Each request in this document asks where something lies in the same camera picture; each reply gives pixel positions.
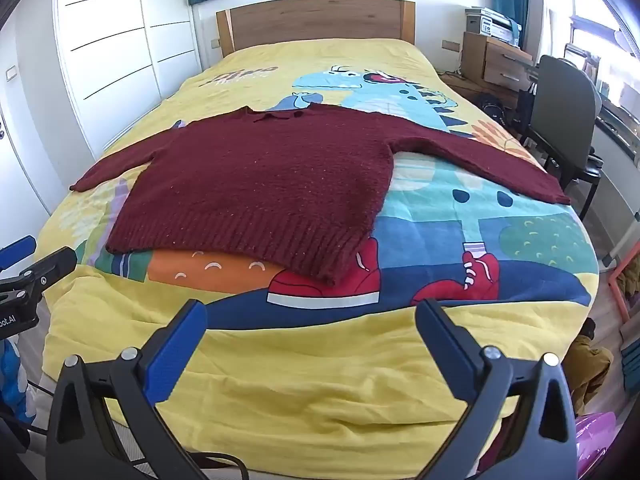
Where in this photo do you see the blue white cloth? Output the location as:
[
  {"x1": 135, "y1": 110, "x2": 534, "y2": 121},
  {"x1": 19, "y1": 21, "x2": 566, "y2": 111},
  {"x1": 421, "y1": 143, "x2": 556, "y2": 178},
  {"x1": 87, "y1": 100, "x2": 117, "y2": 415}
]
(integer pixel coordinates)
[{"x1": 0, "y1": 337, "x2": 38, "y2": 423}]

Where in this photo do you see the maroon knitted sweater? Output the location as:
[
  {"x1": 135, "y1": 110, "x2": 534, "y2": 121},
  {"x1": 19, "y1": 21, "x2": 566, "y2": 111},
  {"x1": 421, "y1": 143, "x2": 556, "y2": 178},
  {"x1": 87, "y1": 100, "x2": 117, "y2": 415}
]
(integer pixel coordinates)
[{"x1": 69, "y1": 106, "x2": 572, "y2": 286}]

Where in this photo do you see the teal cloth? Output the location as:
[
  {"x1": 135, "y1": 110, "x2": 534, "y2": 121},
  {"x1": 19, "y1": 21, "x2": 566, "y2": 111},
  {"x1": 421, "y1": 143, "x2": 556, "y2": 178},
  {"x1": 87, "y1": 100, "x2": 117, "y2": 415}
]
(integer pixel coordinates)
[{"x1": 622, "y1": 335, "x2": 640, "y2": 391}]

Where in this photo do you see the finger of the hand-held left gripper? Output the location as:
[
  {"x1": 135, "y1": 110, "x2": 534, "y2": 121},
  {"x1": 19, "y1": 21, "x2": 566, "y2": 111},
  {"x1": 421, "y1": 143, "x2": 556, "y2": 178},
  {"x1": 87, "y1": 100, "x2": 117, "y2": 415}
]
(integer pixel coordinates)
[
  {"x1": 0, "y1": 246, "x2": 79, "y2": 302},
  {"x1": 0, "y1": 236, "x2": 37, "y2": 271}
]

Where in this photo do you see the black chair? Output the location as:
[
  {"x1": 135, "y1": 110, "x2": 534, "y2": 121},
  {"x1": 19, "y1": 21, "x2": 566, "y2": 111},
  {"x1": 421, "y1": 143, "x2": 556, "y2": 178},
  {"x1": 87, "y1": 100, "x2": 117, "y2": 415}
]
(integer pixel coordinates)
[{"x1": 520, "y1": 55, "x2": 605, "y2": 211}]

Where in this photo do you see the white printer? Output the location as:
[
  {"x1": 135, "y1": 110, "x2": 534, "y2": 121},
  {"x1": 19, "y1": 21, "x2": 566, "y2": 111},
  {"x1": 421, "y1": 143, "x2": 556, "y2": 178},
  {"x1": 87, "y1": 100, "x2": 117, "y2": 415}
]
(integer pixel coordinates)
[{"x1": 465, "y1": 6, "x2": 522, "y2": 45}]

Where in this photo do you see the pink plastic bag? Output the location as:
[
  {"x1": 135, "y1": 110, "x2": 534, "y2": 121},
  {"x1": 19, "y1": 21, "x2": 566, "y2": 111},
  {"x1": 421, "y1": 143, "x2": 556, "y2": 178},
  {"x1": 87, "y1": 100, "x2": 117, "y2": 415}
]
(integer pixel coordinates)
[{"x1": 575, "y1": 410, "x2": 618, "y2": 480}]

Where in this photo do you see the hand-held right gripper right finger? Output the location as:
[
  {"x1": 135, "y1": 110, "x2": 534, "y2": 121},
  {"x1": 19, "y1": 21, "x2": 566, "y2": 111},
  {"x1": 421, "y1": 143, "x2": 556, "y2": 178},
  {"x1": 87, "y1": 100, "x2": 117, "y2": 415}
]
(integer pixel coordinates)
[{"x1": 416, "y1": 299, "x2": 582, "y2": 480}]

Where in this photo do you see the window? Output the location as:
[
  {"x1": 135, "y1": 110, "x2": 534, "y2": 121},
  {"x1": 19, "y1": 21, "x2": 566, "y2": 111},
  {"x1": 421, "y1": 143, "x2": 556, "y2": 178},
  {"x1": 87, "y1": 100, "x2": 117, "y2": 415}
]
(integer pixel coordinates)
[{"x1": 570, "y1": 0, "x2": 640, "y2": 106}]

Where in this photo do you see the yellow dinosaur printed blanket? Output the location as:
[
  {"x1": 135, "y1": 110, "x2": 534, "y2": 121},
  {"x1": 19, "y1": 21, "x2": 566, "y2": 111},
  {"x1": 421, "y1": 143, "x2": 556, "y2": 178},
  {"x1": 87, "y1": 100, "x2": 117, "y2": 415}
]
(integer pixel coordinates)
[{"x1": 37, "y1": 40, "x2": 601, "y2": 480}]

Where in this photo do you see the wooden headboard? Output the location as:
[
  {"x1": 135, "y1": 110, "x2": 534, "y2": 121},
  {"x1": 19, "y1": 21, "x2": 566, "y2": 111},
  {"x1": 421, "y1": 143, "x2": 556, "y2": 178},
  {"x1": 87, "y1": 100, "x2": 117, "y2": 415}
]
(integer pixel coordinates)
[{"x1": 216, "y1": 0, "x2": 417, "y2": 58}]

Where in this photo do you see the brown cloth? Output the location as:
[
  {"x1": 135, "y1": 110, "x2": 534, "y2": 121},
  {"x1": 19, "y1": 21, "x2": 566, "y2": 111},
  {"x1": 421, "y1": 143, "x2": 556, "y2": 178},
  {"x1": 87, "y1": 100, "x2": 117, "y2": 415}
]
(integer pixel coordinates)
[{"x1": 565, "y1": 332, "x2": 615, "y2": 416}]

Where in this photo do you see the white wardrobe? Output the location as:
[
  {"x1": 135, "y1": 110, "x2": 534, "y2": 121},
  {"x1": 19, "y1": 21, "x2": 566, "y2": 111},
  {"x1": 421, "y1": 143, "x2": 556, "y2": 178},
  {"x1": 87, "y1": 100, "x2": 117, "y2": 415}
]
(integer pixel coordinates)
[{"x1": 0, "y1": 0, "x2": 203, "y2": 246}]

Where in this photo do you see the orange frame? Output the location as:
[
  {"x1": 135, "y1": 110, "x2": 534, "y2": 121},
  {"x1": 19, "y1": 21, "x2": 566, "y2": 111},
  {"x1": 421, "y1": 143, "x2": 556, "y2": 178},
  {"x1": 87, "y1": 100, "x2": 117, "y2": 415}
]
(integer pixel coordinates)
[{"x1": 607, "y1": 255, "x2": 640, "y2": 323}]

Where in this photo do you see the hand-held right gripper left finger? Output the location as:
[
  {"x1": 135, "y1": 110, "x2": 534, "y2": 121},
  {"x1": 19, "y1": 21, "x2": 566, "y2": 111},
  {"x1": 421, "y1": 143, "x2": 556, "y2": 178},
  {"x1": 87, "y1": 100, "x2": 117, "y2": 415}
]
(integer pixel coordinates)
[{"x1": 45, "y1": 299, "x2": 242, "y2": 480}]

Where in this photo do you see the wooden dresser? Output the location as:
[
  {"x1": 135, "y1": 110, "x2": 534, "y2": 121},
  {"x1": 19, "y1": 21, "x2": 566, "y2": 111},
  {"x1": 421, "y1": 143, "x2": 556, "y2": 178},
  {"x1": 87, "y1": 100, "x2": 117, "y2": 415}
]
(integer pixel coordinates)
[{"x1": 460, "y1": 31, "x2": 535, "y2": 92}]

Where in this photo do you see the black cable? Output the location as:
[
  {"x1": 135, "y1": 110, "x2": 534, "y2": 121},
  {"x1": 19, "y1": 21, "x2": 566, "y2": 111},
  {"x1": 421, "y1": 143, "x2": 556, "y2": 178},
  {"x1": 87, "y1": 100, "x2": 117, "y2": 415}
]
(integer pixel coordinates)
[{"x1": 0, "y1": 410, "x2": 251, "y2": 480}]

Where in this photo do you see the black bag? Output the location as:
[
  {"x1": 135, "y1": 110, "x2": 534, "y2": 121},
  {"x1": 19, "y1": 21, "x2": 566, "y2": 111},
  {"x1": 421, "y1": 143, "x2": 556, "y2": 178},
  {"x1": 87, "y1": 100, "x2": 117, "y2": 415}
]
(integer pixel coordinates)
[{"x1": 472, "y1": 91, "x2": 526, "y2": 131}]

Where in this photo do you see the white desk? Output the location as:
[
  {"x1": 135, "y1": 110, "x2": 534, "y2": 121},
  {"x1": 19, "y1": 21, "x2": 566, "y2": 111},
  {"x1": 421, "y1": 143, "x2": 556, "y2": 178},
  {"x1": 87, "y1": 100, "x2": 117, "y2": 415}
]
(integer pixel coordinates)
[{"x1": 592, "y1": 95, "x2": 640, "y2": 261}]

